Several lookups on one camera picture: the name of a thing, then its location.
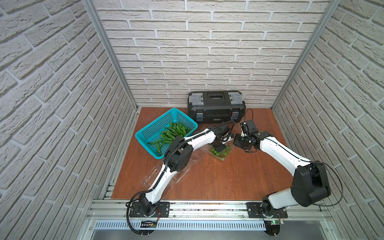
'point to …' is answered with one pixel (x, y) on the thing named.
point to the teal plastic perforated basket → (159, 136)
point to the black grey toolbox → (216, 106)
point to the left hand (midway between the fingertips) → (222, 146)
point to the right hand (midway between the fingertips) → (236, 142)
